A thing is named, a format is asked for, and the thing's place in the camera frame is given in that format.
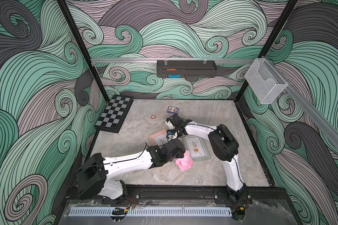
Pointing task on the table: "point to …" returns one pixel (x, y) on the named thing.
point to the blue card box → (172, 109)
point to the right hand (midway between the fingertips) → (170, 137)
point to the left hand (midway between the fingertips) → (184, 147)
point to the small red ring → (153, 116)
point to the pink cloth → (185, 162)
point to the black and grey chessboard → (114, 114)
